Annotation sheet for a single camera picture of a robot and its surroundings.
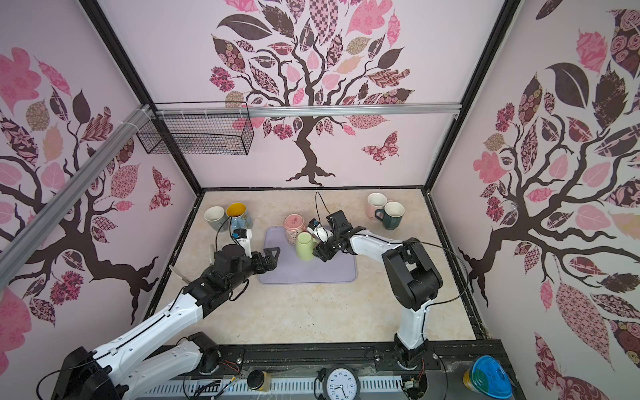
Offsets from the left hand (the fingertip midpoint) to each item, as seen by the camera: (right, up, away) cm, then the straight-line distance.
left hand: (270, 256), depth 81 cm
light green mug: (+11, +3, +10) cm, 15 cm away
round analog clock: (+23, -34, -12) cm, 43 cm away
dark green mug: (+47, +14, +23) cm, 55 cm away
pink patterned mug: (+40, +19, +24) cm, 50 cm away
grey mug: (-28, +13, +22) cm, 38 cm away
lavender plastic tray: (+24, -7, +11) cm, 27 cm away
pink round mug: (+6, +10, +12) cm, 17 cm away
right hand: (+16, +2, +14) cm, 22 cm away
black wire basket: (-22, +48, +14) cm, 55 cm away
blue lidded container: (+61, -28, -17) cm, 70 cm away
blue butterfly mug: (-16, +13, +17) cm, 26 cm away
